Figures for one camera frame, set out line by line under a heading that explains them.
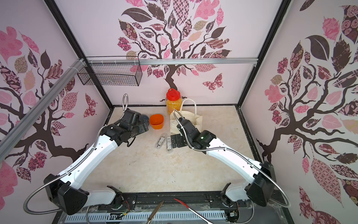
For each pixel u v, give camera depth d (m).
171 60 0.94
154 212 0.71
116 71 0.95
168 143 0.95
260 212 0.71
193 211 0.69
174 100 1.04
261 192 0.39
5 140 0.50
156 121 1.09
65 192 0.37
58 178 0.39
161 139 0.97
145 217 0.70
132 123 0.58
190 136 0.55
